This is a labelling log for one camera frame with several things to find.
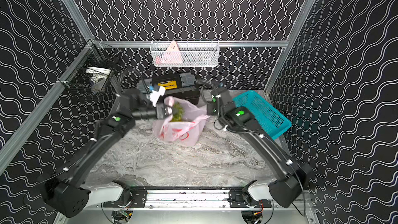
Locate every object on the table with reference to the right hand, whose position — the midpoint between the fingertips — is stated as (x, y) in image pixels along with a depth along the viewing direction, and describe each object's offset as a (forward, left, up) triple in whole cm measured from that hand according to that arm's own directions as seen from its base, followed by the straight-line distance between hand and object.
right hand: (211, 104), depth 77 cm
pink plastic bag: (-7, +13, -10) cm, 18 cm away
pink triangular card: (+32, +23, +8) cm, 40 cm away
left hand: (-8, +15, +5) cm, 18 cm away
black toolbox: (+25, +18, -9) cm, 32 cm away
